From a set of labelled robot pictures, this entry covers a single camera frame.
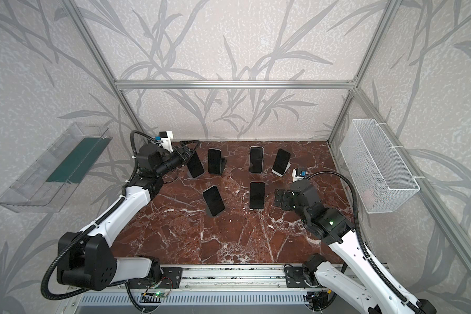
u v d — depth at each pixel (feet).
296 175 2.06
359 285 1.70
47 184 2.11
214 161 3.28
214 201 2.80
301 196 1.60
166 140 2.36
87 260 1.32
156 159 2.07
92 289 1.35
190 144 2.36
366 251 1.38
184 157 2.23
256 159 3.69
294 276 2.41
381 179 2.03
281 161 3.32
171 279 2.37
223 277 2.47
